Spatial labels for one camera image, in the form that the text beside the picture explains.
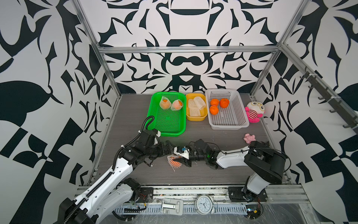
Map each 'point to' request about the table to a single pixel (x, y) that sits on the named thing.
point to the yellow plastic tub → (203, 112)
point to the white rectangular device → (171, 206)
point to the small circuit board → (253, 211)
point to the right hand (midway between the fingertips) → (173, 154)
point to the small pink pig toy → (248, 138)
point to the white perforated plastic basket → (226, 109)
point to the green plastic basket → (169, 109)
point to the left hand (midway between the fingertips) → (168, 147)
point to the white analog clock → (204, 205)
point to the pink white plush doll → (254, 110)
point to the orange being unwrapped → (214, 104)
